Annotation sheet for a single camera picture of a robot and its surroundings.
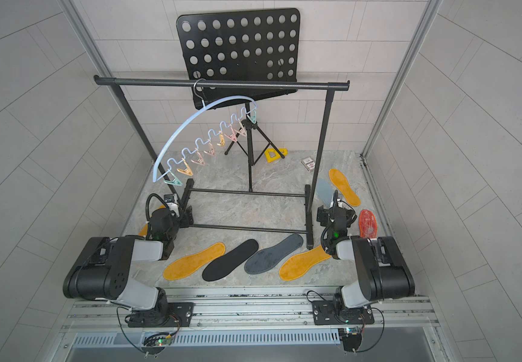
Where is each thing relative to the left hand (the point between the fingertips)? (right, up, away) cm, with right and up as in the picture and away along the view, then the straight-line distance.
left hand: (185, 204), depth 94 cm
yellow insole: (+6, -20, -12) cm, 24 cm away
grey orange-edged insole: (+76, -8, -3) cm, 76 cm away
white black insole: (+20, -20, -12) cm, 31 cm away
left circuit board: (+2, -37, -28) cm, 47 cm away
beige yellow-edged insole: (+69, +8, +11) cm, 71 cm away
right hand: (+62, 0, 0) cm, 62 cm away
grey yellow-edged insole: (+45, -20, -13) cm, 51 cm away
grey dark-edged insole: (+35, -18, -11) cm, 41 cm away
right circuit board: (+61, -37, -26) cm, 76 cm away
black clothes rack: (-2, +7, +8) cm, 11 cm away
